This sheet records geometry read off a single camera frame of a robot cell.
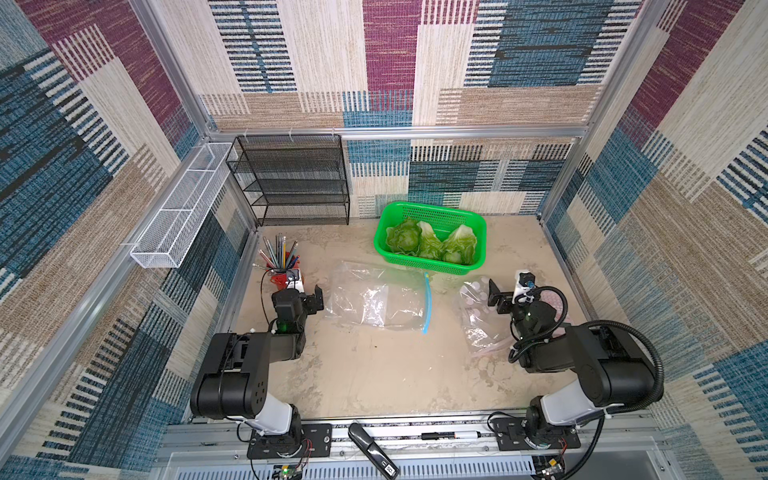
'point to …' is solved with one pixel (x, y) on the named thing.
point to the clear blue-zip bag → (380, 295)
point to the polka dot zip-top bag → (487, 330)
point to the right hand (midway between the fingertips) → (509, 282)
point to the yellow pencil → (284, 251)
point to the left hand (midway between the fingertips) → (301, 287)
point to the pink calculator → (554, 299)
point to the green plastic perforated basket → (442, 221)
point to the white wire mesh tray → (171, 235)
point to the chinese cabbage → (459, 246)
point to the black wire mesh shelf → (293, 179)
